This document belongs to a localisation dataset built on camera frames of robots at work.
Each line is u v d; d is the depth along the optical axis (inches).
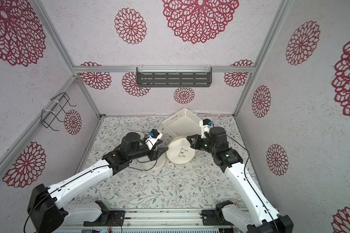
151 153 25.1
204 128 25.9
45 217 15.2
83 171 19.0
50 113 29.2
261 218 15.1
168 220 28.9
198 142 24.9
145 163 34.0
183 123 44.7
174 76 36.3
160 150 26.7
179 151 29.5
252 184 17.2
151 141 23.8
